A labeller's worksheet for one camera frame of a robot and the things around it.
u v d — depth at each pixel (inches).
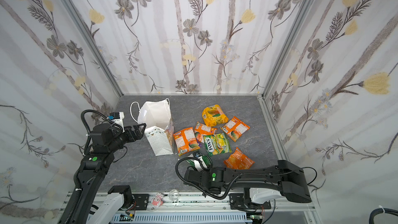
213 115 40.4
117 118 25.4
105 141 21.1
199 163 26.0
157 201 28.2
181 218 27.7
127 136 25.4
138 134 26.0
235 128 38.7
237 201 28.8
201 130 38.6
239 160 33.7
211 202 29.6
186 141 35.4
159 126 28.1
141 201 28.9
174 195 30.5
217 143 35.7
